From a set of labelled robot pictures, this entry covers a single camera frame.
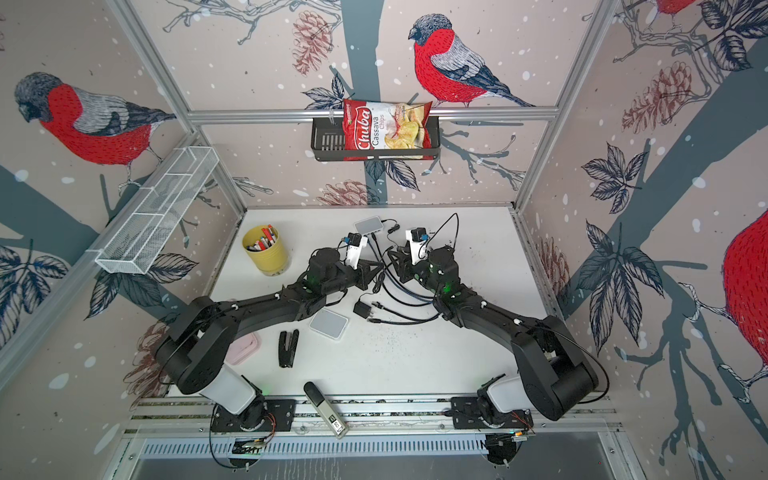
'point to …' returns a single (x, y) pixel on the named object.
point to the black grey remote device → (327, 412)
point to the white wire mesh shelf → (133, 247)
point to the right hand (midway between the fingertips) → (388, 256)
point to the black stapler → (286, 348)
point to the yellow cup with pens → (263, 244)
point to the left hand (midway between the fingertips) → (383, 266)
